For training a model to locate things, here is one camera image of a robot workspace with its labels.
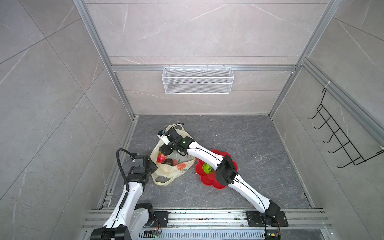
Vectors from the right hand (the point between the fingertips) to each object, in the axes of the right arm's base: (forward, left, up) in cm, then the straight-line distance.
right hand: (163, 146), depth 96 cm
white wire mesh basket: (+37, -22, +25) cm, 49 cm away
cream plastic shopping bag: (-15, -3, 0) cm, 15 cm away
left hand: (-12, +5, +3) cm, 13 cm away
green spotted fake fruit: (-16, -28, 0) cm, 32 cm away
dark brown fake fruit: (-11, -5, -1) cm, 12 cm away
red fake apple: (-9, 0, +1) cm, 9 cm away
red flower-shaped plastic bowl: (-21, -30, -3) cm, 37 cm away
